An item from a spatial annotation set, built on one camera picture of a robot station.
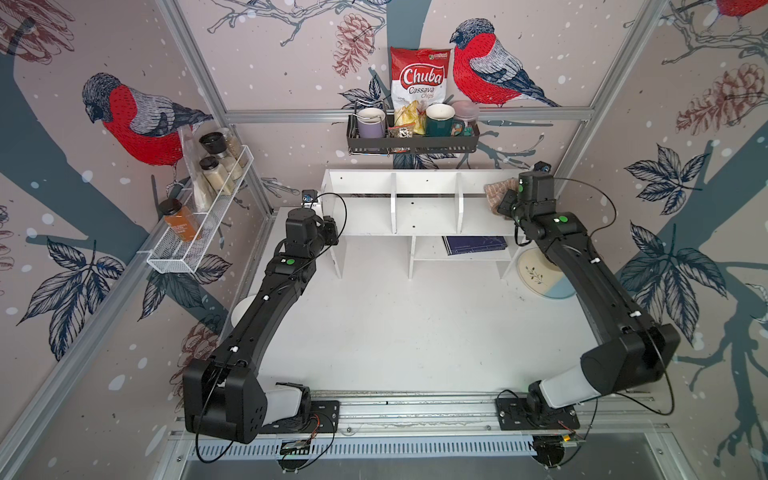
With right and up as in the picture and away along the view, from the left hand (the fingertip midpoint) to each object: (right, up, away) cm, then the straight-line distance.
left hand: (335, 210), depth 80 cm
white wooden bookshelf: (+31, 0, +6) cm, 31 cm away
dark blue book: (+37, -10, +11) cm, 40 cm away
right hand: (+48, +5, 0) cm, 48 cm away
